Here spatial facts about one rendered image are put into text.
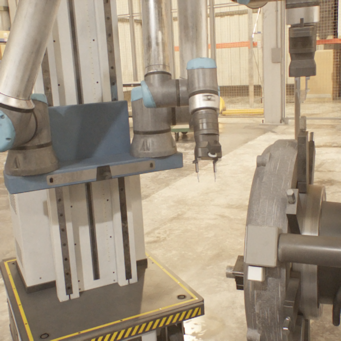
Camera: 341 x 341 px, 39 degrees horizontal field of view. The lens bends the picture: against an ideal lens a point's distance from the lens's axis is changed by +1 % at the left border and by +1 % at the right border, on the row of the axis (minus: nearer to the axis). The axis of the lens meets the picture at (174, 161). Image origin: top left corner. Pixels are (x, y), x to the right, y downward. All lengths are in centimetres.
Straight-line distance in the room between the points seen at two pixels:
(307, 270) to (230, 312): 109
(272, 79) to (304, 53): 769
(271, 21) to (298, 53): 771
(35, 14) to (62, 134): 56
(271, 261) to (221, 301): 141
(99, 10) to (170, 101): 58
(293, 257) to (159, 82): 67
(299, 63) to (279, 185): 35
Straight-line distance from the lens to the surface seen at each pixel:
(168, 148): 186
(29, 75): 154
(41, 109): 172
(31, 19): 150
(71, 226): 202
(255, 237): 130
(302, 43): 140
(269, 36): 911
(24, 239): 216
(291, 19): 140
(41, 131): 172
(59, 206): 199
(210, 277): 295
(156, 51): 159
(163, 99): 155
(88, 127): 192
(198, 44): 181
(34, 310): 210
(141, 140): 186
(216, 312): 259
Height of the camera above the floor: 127
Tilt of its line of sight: 12 degrees down
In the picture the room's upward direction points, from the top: 3 degrees counter-clockwise
